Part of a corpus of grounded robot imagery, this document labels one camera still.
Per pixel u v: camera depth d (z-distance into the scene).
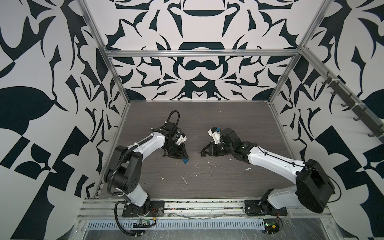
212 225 0.70
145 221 0.71
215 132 0.76
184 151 0.81
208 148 0.77
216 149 0.72
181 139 0.83
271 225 0.71
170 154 0.78
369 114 0.55
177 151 0.76
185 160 0.83
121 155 0.47
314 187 0.42
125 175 0.45
